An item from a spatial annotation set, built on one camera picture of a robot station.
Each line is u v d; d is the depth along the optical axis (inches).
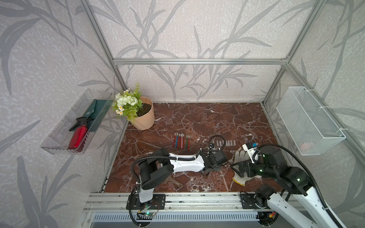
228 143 37.8
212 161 25.4
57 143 23.1
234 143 37.8
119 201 29.6
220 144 37.8
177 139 38.8
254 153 23.8
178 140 38.8
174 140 38.8
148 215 28.3
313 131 24.4
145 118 35.2
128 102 31.0
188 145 37.7
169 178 31.6
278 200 23.8
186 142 37.9
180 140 38.6
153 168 18.7
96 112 28.4
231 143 37.8
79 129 24.0
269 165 20.7
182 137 39.0
